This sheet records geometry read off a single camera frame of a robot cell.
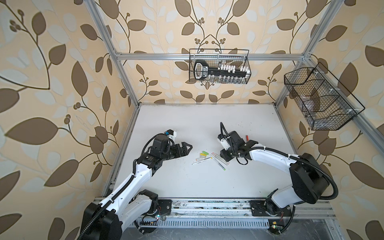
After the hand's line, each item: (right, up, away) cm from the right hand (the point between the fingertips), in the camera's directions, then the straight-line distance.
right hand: (223, 154), depth 88 cm
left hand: (-21, +6, -9) cm, 24 cm away
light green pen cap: (-11, 0, +6) cm, 12 cm away
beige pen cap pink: (-13, -2, +3) cm, 13 cm away
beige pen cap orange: (-15, -4, +3) cm, 15 cm away
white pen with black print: (-13, -4, +2) cm, 13 cm away
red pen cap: (+19, +8, +13) cm, 24 cm away
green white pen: (-3, -6, +1) cm, 6 cm away
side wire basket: (+48, +29, -15) cm, 58 cm away
